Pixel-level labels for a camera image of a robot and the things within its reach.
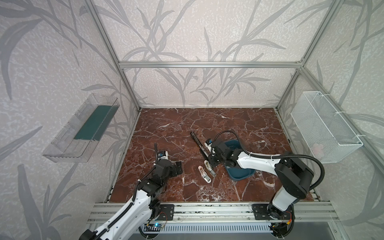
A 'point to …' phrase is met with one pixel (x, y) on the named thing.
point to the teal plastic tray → (234, 173)
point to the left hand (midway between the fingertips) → (177, 159)
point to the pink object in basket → (317, 149)
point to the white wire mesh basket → (329, 137)
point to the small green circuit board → (157, 225)
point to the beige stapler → (209, 168)
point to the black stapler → (201, 146)
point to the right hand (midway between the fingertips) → (209, 152)
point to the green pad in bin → (96, 125)
